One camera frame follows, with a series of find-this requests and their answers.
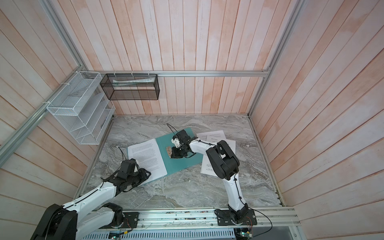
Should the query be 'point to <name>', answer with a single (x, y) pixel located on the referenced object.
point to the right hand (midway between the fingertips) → (171, 156)
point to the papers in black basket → (123, 82)
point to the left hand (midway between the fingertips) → (149, 177)
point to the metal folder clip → (169, 149)
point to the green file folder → (173, 165)
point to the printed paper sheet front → (148, 155)
